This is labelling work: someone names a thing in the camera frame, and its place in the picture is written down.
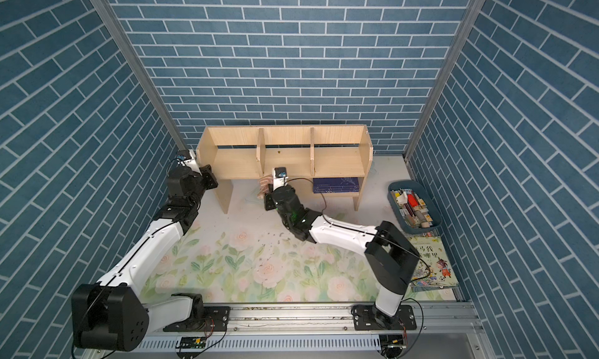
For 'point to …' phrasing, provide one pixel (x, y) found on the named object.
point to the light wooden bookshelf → (334, 158)
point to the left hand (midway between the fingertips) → (216, 164)
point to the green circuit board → (193, 343)
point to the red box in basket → (412, 200)
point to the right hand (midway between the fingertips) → (268, 186)
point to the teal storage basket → (416, 187)
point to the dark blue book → (335, 185)
